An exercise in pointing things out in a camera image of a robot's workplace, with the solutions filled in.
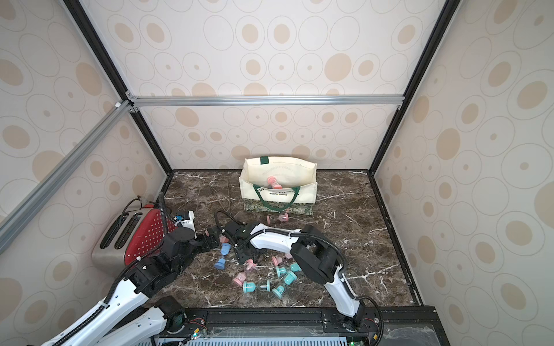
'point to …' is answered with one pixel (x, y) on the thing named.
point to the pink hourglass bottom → (239, 279)
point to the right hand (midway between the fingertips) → (255, 252)
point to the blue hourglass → (221, 263)
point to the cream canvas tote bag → (298, 179)
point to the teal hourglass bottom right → (290, 277)
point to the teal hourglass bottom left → (251, 287)
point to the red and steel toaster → (136, 233)
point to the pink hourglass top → (283, 217)
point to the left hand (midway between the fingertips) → (217, 229)
